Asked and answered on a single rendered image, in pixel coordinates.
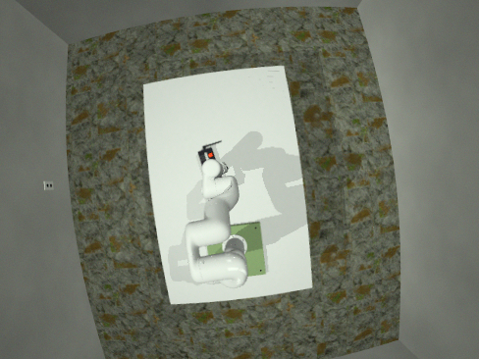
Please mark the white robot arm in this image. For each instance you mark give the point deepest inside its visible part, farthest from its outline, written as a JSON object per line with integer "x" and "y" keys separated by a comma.
{"x": 229, "y": 267}

